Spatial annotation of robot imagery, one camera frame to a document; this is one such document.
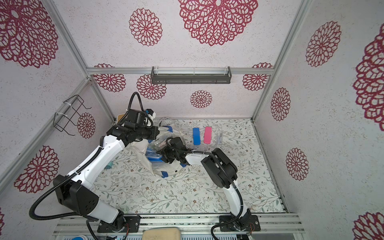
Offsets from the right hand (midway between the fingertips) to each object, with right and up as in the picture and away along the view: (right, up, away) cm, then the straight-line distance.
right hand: (153, 152), depth 89 cm
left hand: (+5, +12, -10) cm, 16 cm away
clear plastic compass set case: (+43, +9, +20) cm, 48 cm away
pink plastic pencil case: (+35, +10, +22) cm, 42 cm away
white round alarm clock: (+4, +20, +25) cm, 32 cm away
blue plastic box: (+26, +9, +21) cm, 35 cm away
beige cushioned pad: (+9, -35, -21) cm, 41 cm away
